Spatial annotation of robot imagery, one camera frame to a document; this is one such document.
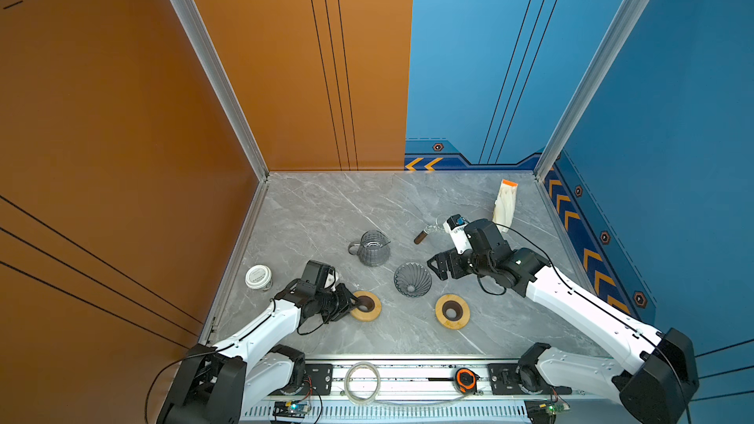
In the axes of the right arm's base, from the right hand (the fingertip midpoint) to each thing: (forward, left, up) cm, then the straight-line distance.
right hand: (440, 258), depth 79 cm
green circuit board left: (-32, +38, -16) cm, 52 cm away
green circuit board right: (-32, -23, -17) cm, 43 cm away
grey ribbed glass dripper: (-1, +7, -12) cm, 14 cm away
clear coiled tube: (-28, +25, -17) cm, 41 cm away
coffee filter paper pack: (+25, -26, -8) cm, 37 cm away
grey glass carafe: (+11, +20, -14) cm, 26 cm away
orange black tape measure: (-27, -5, -13) cm, 30 cm away
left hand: (-7, +22, -12) cm, 27 cm away
